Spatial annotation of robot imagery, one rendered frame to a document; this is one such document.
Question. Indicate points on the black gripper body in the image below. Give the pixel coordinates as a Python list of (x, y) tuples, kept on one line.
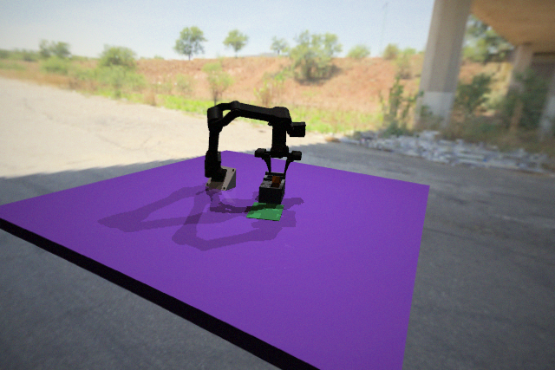
[(262, 153)]

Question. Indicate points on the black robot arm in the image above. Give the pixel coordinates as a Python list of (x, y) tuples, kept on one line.
[(278, 117)]

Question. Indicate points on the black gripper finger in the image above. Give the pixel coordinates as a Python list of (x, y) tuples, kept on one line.
[(268, 162), (286, 165)]

